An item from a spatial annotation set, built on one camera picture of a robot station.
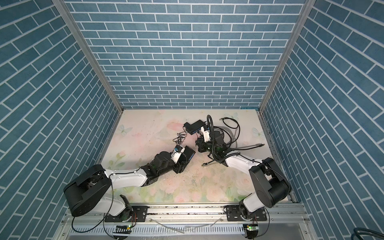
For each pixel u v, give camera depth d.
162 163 0.66
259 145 1.00
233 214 0.73
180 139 1.02
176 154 0.74
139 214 0.74
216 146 0.68
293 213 0.75
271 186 0.44
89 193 0.43
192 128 1.05
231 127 1.08
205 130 0.79
